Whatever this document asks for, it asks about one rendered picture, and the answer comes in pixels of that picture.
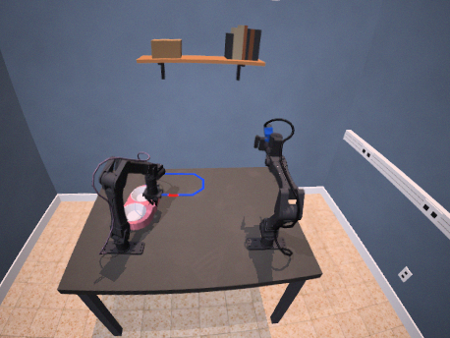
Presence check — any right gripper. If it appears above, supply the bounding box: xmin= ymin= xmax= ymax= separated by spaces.
xmin=253 ymin=127 xmax=273 ymax=151

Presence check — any steel bowl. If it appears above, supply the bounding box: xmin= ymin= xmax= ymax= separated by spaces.
xmin=131 ymin=187 xmax=146 ymax=201
xmin=125 ymin=203 xmax=146 ymax=222

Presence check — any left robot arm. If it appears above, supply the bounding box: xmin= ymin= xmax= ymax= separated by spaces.
xmin=99 ymin=159 xmax=165 ymax=254

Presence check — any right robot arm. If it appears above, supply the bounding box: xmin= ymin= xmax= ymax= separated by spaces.
xmin=247 ymin=133 xmax=305 ymax=251

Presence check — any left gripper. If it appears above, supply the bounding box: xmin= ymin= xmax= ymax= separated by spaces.
xmin=142 ymin=184 xmax=163 ymax=206

